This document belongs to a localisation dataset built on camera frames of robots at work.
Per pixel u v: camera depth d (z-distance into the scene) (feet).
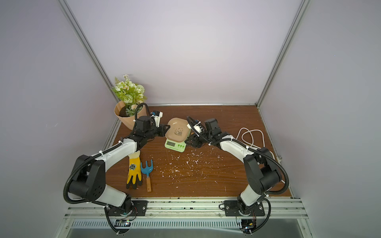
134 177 2.67
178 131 2.87
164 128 2.56
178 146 2.80
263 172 1.47
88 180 1.44
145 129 2.29
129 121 3.05
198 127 2.48
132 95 2.95
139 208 2.39
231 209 2.36
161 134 2.56
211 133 2.28
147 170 2.80
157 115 2.56
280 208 2.43
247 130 3.39
